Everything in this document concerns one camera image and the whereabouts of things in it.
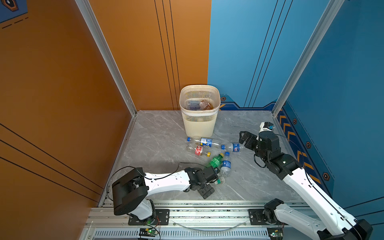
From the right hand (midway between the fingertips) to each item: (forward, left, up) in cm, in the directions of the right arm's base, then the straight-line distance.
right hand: (244, 135), depth 75 cm
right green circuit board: (-38, -13, -28) cm, 49 cm away
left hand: (-16, +20, -22) cm, 34 cm away
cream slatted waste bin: (+16, +23, -9) cm, 29 cm away
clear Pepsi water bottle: (+5, +1, -20) cm, 21 cm away
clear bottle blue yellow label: (+10, +20, -19) cm, 29 cm away
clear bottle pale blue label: (+30, +26, -5) cm, 40 cm away
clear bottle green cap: (-15, +11, -21) cm, 29 cm away
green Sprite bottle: (-4, +13, -19) cm, 24 cm away
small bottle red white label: (+3, +24, -19) cm, 31 cm away
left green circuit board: (-38, +48, -25) cm, 66 cm away
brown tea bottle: (+26, +19, -2) cm, 32 cm away
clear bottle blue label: (-7, +8, -20) cm, 22 cm away
